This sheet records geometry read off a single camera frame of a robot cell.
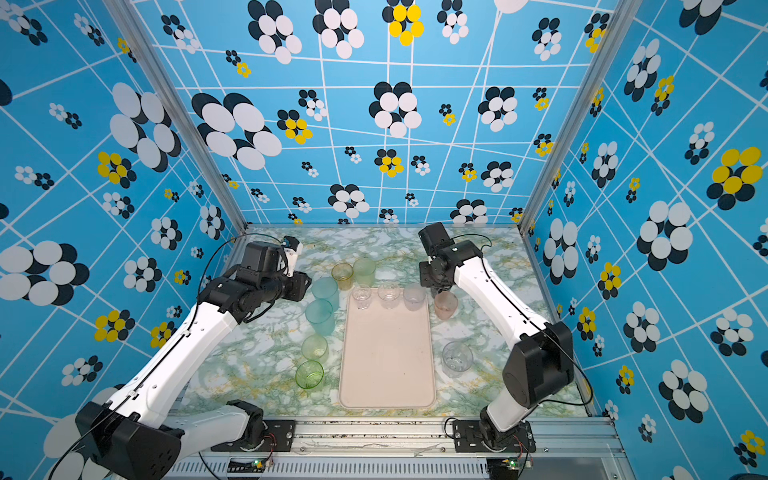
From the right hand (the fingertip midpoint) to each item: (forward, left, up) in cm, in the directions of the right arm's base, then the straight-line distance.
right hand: (435, 276), depth 85 cm
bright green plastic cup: (-23, +36, -16) cm, 45 cm away
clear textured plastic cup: (+2, +5, -14) cm, 15 cm away
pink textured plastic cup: (0, -5, -16) cm, 16 cm away
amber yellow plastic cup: (+10, +30, -12) cm, 34 cm away
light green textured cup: (+13, +23, -13) cm, 29 cm away
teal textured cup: (+5, +35, -13) cm, 38 cm away
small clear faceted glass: (+4, +14, -15) cm, 21 cm away
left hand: (-5, +35, +6) cm, 36 cm away
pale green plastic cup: (-15, +36, -16) cm, 42 cm away
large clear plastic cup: (-18, -6, -16) cm, 24 cm away
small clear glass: (+2, +23, -13) cm, 26 cm away
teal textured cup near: (-4, +36, -14) cm, 38 cm away
